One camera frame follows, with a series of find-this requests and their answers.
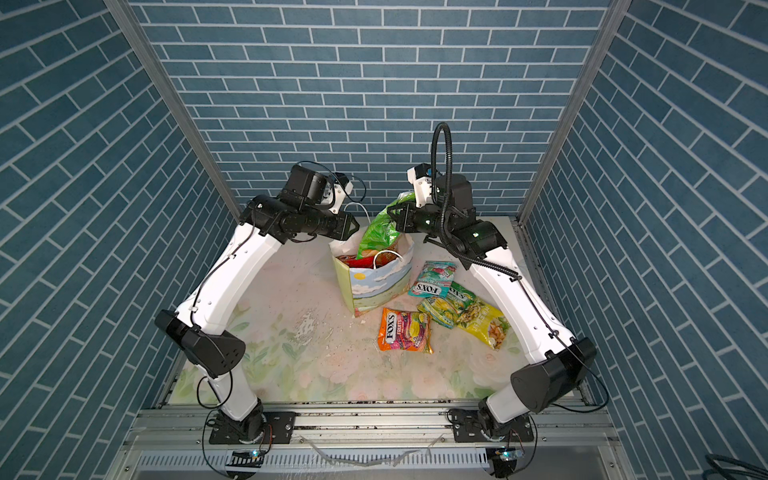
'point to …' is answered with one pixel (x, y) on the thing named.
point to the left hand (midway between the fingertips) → (362, 226)
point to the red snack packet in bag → (366, 262)
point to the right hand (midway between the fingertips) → (393, 210)
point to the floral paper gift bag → (368, 288)
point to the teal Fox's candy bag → (434, 279)
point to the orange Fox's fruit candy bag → (404, 330)
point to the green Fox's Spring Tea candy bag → (446, 309)
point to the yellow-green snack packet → (484, 320)
